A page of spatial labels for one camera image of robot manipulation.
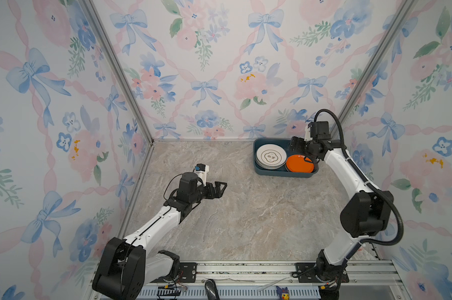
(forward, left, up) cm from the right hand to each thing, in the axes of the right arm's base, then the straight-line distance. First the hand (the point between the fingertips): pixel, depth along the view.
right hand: (298, 145), depth 89 cm
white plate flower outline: (+7, +10, -17) cm, 20 cm away
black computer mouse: (-57, +39, -15) cm, 70 cm away
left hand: (-18, +37, -6) cm, 41 cm away
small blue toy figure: (-57, +13, -18) cm, 61 cm away
